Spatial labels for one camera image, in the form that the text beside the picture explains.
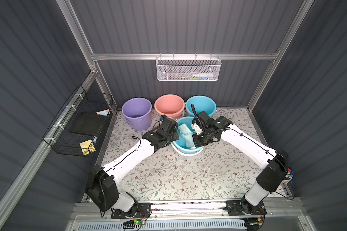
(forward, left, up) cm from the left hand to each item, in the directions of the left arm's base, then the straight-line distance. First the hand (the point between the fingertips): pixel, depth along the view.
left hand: (177, 134), depth 80 cm
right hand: (-6, -10, -2) cm, 12 cm away
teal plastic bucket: (-8, -2, 0) cm, 8 cm away
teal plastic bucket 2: (+33, -19, -6) cm, 38 cm away
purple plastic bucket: (+27, +29, -10) cm, 41 cm away
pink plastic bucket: (+33, +4, -9) cm, 35 cm away
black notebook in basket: (+2, +47, +8) cm, 47 cm away
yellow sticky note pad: (-15, +38, +13) cm, 43 cm away
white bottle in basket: (+37, -18, +14) cm, 44 cm away
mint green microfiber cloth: (0, -6, +2) cm, 6 cm away
